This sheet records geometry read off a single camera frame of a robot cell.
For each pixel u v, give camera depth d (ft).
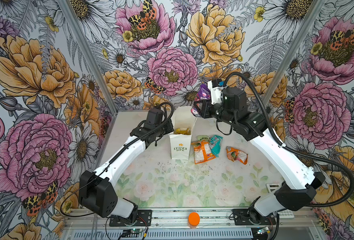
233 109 1.56
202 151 3.01
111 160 1.51
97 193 1.33
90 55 2.93
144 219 2.41
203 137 3.36
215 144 3.12
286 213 2.44
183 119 2.89
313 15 2.44
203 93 1.92
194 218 2.22
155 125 1.98
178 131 3.25
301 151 2.75
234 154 2.99
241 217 2.41
